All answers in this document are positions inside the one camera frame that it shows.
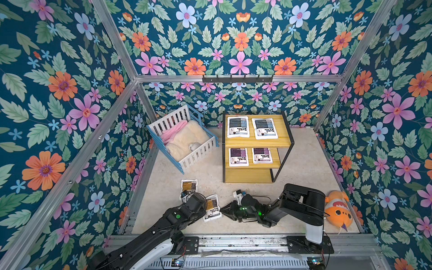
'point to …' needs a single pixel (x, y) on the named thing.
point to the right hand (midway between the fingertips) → (220, 212)
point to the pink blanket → (166, 135)
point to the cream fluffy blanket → (193, 132)
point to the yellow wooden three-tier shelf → (255, 145)
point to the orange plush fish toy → (337, 209)
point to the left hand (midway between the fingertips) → (207, 210)
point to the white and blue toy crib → (188, 113)
